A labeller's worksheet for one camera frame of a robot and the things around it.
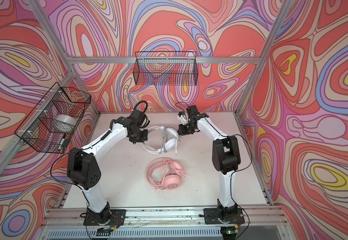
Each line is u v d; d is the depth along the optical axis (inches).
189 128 32.3
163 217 29.5
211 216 28.4
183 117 34.1
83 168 18.4
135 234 30.2
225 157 21.2
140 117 28.3
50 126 29.1
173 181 30.1
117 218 28.5
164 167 33.1
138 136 29.3
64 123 27.7
